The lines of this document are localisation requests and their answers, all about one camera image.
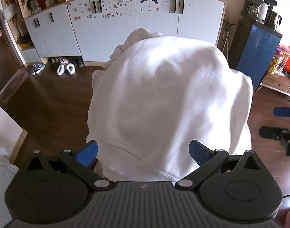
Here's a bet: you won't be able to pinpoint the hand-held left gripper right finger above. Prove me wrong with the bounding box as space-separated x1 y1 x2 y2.
175 140 269 192

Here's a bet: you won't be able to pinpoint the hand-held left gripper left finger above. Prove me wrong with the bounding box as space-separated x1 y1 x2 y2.
22 141 113 192

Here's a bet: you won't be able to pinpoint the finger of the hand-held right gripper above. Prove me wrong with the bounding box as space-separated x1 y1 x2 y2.
273 106 290 118
258 126 289 141

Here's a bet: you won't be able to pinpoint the white sweatshirt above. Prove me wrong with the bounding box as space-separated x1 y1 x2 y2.
86 34 253 187

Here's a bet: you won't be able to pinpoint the low wooden table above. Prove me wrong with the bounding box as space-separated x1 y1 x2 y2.
260 73 290 103

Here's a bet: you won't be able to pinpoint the colourful toy bags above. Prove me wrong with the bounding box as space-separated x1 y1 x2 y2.
267 43 290 77

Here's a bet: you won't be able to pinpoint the black blue water dispenser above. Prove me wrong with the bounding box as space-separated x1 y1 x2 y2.
230 0 283 93

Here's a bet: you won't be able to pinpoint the white folded rack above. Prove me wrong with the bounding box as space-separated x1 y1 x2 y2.
220 17 233 58

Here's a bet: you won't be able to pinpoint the dark shoes under cabinet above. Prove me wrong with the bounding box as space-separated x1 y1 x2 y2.
51 56 84 67

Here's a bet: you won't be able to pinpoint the yellow bag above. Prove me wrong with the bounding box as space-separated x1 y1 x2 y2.
17 35 33 48

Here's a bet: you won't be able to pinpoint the cream fleece garment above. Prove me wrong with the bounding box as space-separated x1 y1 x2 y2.
91 28 168 89

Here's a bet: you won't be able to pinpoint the brown door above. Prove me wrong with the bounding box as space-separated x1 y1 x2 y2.
0 0 25 98

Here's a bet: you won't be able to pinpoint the white sticker-covered cabinet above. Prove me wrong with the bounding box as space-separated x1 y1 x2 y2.
24 0 226 63

